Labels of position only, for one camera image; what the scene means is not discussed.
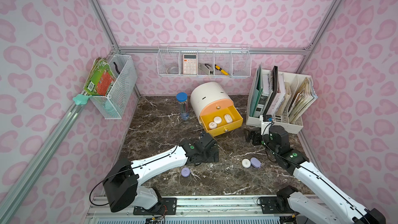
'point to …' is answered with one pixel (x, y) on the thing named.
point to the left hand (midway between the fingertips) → (212, 154)
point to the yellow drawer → (222, 121)
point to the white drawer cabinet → (205, 92)
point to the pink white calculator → (189, 64)
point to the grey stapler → (206, 68)
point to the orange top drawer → (216, 105)
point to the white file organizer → (272, 93)
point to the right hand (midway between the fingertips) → (250, 128)
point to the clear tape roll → (174, 70)
